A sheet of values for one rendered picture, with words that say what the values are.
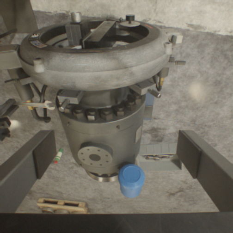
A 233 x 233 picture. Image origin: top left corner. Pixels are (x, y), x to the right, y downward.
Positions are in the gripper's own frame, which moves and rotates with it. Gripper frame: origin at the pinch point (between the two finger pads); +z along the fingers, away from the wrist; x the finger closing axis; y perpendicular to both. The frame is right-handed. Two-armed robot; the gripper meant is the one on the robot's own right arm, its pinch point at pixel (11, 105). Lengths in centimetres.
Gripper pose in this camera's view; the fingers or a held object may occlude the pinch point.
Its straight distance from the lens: 77.8
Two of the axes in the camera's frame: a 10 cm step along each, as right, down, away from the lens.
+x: -0.8, -7.6, -6.4
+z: 1.9, -6.5, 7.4
